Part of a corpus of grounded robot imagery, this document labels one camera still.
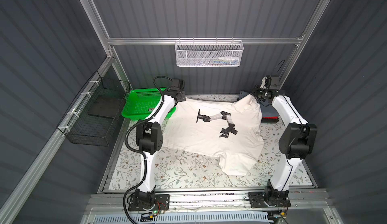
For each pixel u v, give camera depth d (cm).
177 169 85
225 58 91
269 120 99
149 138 57
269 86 72
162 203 72
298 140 51
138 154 57
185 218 77
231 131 99
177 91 77
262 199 74
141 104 116
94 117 73
